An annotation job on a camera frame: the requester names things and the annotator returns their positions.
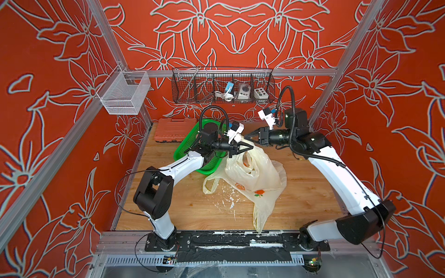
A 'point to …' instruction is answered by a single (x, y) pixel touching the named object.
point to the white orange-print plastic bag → (256, 178)
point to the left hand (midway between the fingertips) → (251, 147)
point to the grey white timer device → (244, 91)
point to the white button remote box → (259, 93)
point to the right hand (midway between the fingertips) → (244, 137)
